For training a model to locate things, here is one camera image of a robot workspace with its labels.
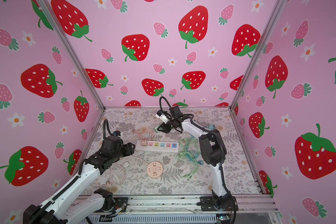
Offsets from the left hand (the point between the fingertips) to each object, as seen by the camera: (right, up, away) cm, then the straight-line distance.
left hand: (131, 145), depth 82 cm
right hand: (+16, +10, +12) cm, 22 cm away
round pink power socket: (+14, -15, +2) cm, 20 cm away
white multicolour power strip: (+15, -2, +11) cm, 19 cm away
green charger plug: (+13, +10, +10) cm, 19 cm away
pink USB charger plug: (+5, 0, +10) cm, 11 cm away
